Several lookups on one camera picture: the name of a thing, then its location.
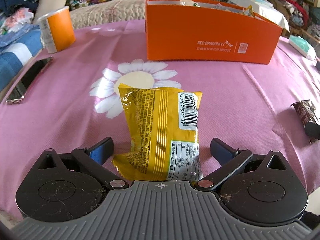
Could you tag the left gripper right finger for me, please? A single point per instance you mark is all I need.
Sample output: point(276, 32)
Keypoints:
point(258, 189)

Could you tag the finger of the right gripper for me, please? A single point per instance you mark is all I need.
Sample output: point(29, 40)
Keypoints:
point(312, 130)

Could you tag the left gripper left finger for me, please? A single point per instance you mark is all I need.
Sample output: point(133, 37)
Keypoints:
point(65, 186)

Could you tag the brown chocolate snack packet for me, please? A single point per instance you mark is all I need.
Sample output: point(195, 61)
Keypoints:
point(307, 111)

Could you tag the yellow barcode snack packet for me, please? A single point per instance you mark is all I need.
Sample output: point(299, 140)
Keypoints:
point(163, 126)

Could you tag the orange cardboard box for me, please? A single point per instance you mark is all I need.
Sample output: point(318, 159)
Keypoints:
point(207, 30)

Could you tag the dark grey long box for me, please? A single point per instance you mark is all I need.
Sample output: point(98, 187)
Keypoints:
point(318, 66)

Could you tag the teal tissue pack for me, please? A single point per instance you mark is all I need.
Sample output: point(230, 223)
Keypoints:
point(302, 46)

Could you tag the pink flower tablecloth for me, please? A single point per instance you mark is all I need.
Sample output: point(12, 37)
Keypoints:
point(73, 103)

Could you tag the black smartphone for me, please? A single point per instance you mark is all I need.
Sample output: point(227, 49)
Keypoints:
point(24, 84)

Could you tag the blue striped blanket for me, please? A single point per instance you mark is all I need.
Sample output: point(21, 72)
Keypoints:
point(16, 50)

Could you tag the orange paper cup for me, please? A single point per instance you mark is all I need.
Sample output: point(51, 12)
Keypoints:
point(57, 30)

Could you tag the beige plain cushion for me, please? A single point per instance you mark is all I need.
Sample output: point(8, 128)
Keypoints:
point(46, 6)

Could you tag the sofa with quilted cover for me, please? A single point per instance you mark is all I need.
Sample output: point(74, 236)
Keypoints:
point(108, 12)

